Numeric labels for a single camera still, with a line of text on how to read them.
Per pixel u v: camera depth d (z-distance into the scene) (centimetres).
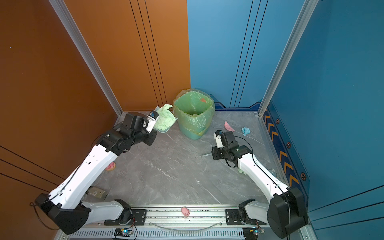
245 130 108
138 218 74
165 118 74
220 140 75
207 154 83
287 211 38
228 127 112
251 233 70
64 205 38
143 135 62
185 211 75
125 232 71
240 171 87
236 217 73
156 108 76
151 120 63
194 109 105
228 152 61
